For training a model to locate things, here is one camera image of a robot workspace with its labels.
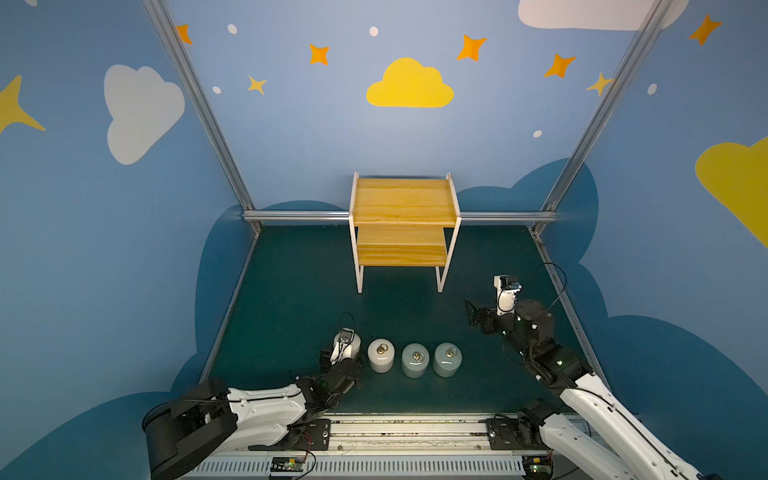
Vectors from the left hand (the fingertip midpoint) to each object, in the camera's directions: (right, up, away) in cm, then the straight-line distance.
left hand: (349, 344), depth 87 cm
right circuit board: (+49, -27, -14) cm, 57 cm away
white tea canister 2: (+10, -1, -7) cm, 12 cm away
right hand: (+38, +16, -9) cm, 42 cm away
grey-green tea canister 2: (+28, -2, -7) cm, 29 cm away
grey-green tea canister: (+19, -2, -8) cm, 21 cm away
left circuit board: (-13, -25, -15) cm, 32 cm away
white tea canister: (+2, +1, -5) cm, 6 cm away
